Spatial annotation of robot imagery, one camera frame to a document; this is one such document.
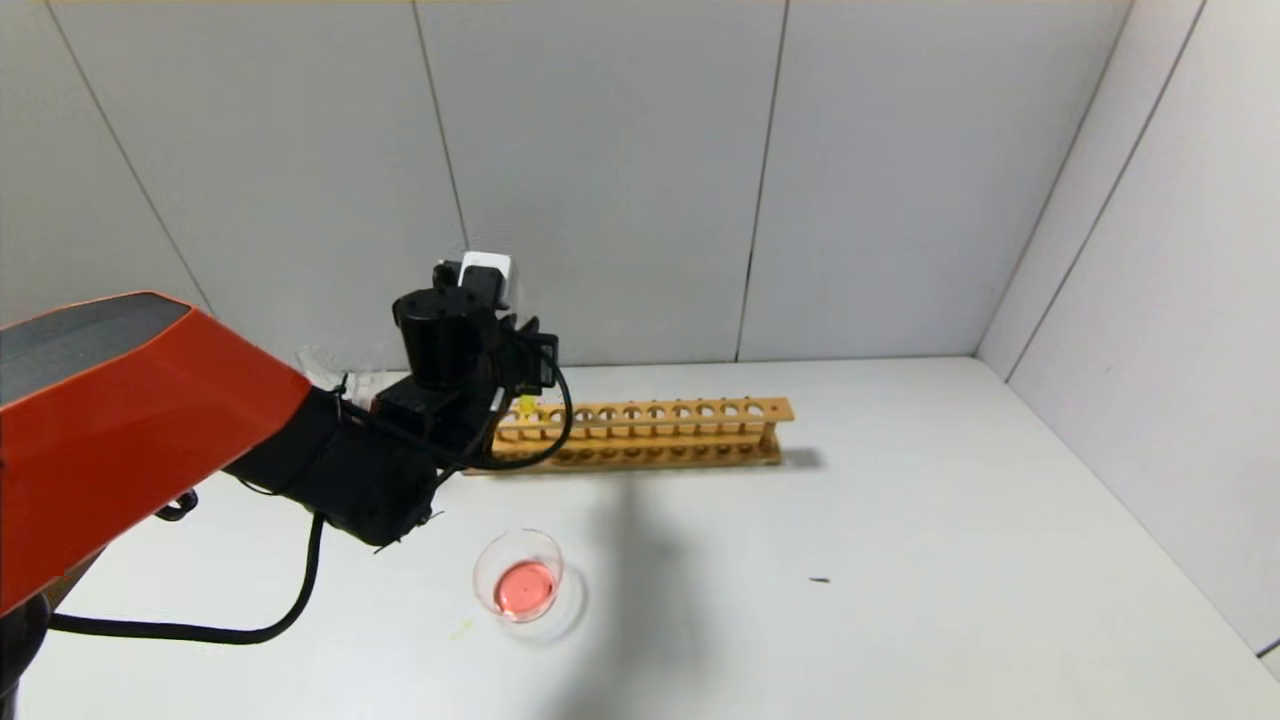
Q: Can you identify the clear glass dish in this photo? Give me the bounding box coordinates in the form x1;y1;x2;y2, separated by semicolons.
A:
474;528;585;641

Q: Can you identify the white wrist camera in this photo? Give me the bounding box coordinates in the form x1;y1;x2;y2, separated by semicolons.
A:
433;251;514;303

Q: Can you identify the thin black camera cable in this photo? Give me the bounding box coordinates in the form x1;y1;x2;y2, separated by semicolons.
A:
440;340;574;471

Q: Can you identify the wooden test tube rack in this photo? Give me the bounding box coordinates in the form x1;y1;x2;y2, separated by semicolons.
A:
462;397;796;477

